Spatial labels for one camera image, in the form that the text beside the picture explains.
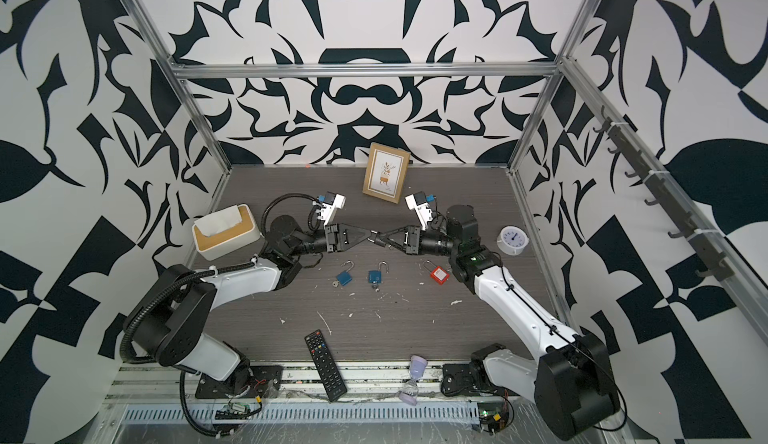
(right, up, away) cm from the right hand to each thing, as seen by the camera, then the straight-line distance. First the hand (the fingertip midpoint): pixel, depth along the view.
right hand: (383, 240), depth 70 cm
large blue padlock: (-12, -14, +22) cm, 29 cm away
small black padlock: (-2, +1, +2) cm, 2 cm away
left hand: (-2, +2, 0) cm, 3 cm away
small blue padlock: (-2, -14, +22) cm, 26 cm away
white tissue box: (-50, -1, +26) cm, 56 cm away
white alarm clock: (+41, -4, +27) cm, 49 cm away
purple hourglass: (+8, -31, +4) cm, 32 cm away
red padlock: (+16, -13, +21) cm, 30 cm away
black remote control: (-12, -34, +3) cm, 37 cm away
